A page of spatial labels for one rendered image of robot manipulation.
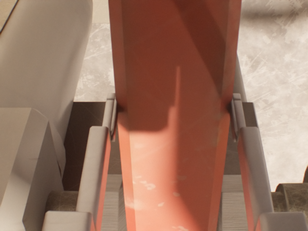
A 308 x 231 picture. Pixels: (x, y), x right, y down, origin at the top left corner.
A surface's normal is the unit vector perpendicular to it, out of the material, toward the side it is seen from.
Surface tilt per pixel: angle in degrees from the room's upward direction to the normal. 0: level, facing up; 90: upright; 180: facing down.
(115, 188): 120
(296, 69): 0
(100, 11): 0
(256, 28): 0
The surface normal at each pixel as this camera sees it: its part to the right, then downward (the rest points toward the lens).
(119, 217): -0.81, -0.21
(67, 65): 0.95, -0.22
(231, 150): -0.01, -0.76
